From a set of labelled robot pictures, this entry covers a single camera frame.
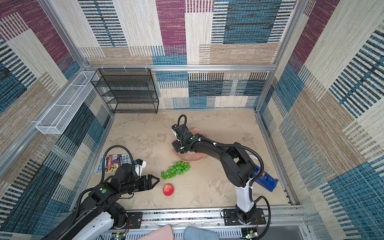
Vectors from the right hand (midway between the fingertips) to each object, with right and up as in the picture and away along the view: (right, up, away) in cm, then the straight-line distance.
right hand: (180, 143), depth 93 cm
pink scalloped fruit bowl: (+5, -8, +1) cm, 10 cm away
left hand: (-11, -16, -16) cm, 26 cm away
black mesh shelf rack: (-40, +36, +16) cm, 56 cm away
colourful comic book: (-41, -11, -1) cm, 42 cm away
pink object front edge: (-5, -37, -24) cm, 45 cm away
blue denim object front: (+8, -37, -25) cm, 45 cm away
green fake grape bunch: (0, -13, -8) cm, 15 cm away
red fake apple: (-5, -22, -14) cm, 27 cm away
